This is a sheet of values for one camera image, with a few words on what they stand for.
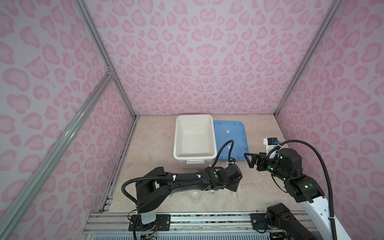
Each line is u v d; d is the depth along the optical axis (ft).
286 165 1.68
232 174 1.96
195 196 2.66
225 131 3.61
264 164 2.02
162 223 2.37
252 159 2.06
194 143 3.34
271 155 1.91
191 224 2.41
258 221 2.42
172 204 2.60
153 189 1.57
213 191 2.66
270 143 1.99
